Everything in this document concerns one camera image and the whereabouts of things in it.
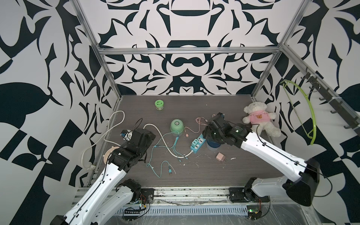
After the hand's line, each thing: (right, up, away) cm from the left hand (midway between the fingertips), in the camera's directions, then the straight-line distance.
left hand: (148, 135), depth 76 cm
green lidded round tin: (+1, +17, +32) cm, 36 cm away
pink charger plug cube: (+41, -15, +9) cm, 45 cm away
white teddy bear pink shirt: (+71, +7, +20) cm, 74 cm away
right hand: (+31, +1, +2) cm, 31 cm away
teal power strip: (+28, -8, +13) cm, 32 cm away
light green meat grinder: (+15, +2, +14) cm, 20 cm away
